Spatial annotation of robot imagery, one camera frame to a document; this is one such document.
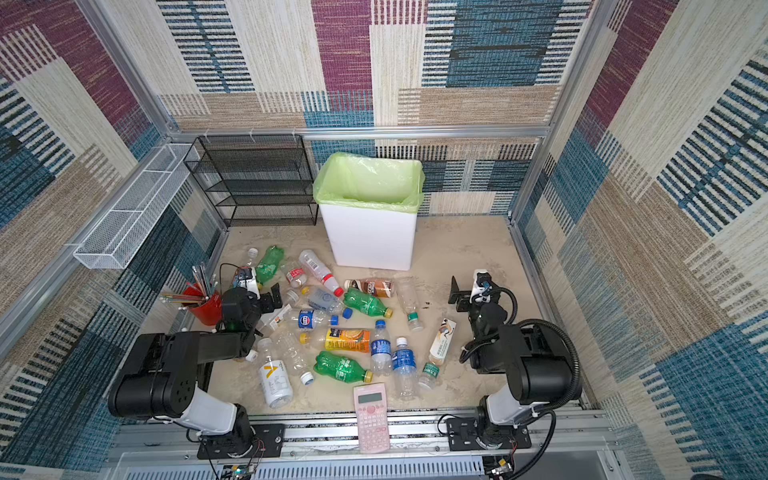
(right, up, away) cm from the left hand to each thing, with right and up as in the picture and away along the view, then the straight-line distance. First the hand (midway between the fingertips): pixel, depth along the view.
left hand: (263, 285), depth 94 cm
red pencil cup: (-13, -6, -6) cm, 16 cm away
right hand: (+64, +2, -4) cm, 64 cm away
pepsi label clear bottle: (+16, -9, -5) cm, 19 cm away
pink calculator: (+35, -31, -19) cm, 50 cm away
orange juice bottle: (+25, -14, -10) cm, 31 cm away
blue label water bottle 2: (+43, -22, -16) cm, 51 cm away
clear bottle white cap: (+11, -15, -11) cm, 22 cm away
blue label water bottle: (+37, -16, -11) cm, 41 cm away
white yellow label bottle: (+10, -22, -16) cm, 29 cm away
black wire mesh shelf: (-8, +36, +14) cm, 40 cm away
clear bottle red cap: (+16, +4, +6) cm, 18 cm away
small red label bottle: (+9, +2, +5) cm, 11 cm away
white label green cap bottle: (+52, -17, -13) cm, 56 cm away
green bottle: (+26, -20, -15) cm, 36 cm away
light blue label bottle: (+19, -4, -2) cm, 19 cm away
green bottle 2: (+32, -6, +4) cm, 33 cm away
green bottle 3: (-2, +6, +9) cm, 11 cm away
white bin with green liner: (+34, +23, -13) cm, 43 cm away
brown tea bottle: (+37, -1, 0) cm, 37 cm away
